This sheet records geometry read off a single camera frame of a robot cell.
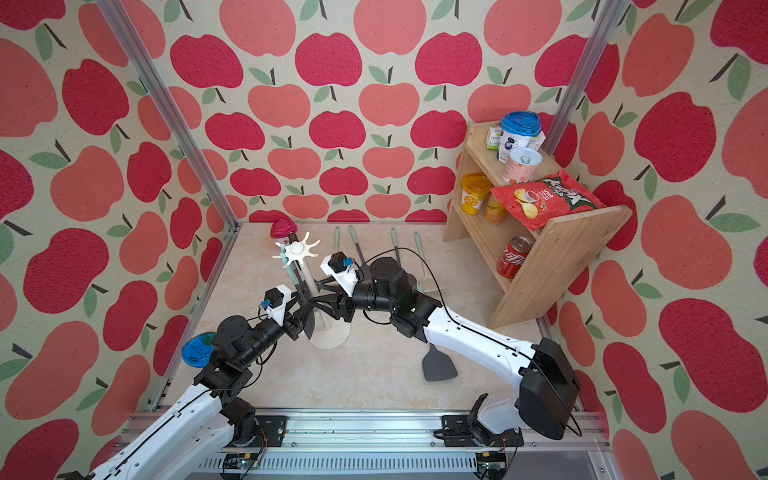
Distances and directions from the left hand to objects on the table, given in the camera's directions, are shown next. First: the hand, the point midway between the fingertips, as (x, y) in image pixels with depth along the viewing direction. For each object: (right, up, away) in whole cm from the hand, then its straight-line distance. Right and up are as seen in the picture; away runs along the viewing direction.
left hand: (309, 301), depth 73 cm
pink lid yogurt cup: (-20, +21, +36) cm, 46 cm away
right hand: (+3, +2, -7) cm, 8 cm away
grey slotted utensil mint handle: (+34, -20, +12) cm, 41 cm away
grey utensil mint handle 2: (+23, +15, +42) cm, 50 cm away
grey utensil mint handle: (+8, +15, +42) cm, 46 cm away
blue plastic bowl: (-31, -14, +6) cm, 35 cm away
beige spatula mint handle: (+32, +15, +42) cm, 55 cm away
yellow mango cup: (+46, +31, +16) cm, 58 cm away
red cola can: (+50, +11, -1) cm, 51 cm away
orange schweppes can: (+52, +24, +18) cm, 60 cm away
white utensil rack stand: (0, -13, +17) cm, 22 cm away
